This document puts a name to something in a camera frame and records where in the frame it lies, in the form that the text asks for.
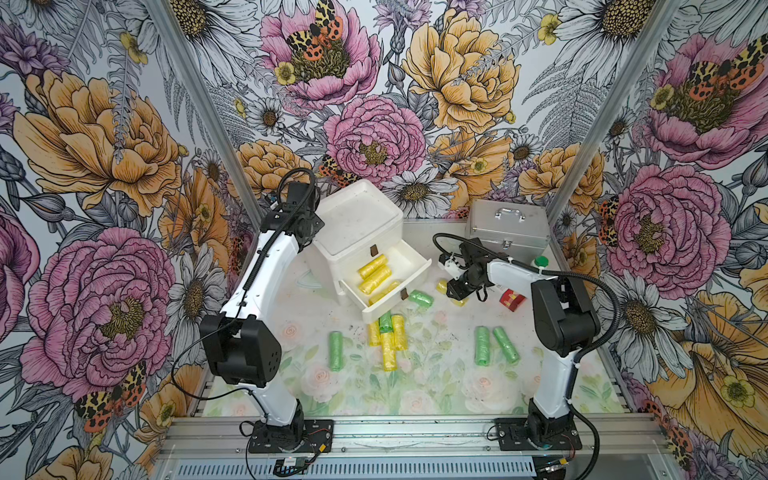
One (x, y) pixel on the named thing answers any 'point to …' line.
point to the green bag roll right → (482, 345)
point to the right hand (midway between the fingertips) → (455, 296)
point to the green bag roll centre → (386, 323)
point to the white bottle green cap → (541, 261)
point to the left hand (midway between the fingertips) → (309, 236)
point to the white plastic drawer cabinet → (360, 222)
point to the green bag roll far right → (507, 347)
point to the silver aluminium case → (510, 229)
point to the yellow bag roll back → (441, 287)
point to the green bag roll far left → (336, 351)
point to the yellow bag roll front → (389, 351)
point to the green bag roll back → (421, 298)
